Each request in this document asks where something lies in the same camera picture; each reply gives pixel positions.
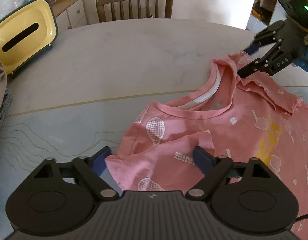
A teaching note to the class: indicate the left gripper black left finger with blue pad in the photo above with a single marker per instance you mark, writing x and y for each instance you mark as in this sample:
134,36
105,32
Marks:
77,179

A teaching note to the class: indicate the yellow tissue box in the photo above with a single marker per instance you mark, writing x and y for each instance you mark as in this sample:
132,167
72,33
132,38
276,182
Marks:
25,32

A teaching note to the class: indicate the white cabinet with shelves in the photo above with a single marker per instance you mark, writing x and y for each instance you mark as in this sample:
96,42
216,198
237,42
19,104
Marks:
264,13

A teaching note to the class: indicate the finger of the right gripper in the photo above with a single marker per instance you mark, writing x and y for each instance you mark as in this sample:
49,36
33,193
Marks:
265,37
268,63

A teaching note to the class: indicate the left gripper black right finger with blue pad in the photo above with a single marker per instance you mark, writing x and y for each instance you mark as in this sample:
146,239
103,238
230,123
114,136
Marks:
215,171

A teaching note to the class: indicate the white wooden sideboard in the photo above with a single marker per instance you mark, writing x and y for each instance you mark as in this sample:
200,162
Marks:
69,14

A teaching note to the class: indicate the pink tennis print shirt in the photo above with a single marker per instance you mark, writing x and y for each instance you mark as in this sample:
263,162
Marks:
230,116

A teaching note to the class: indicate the brown wooden chair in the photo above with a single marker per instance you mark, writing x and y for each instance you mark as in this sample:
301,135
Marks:
131,9

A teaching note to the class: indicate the blue gloved right hand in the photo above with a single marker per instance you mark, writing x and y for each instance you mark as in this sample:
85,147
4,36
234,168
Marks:
302,62

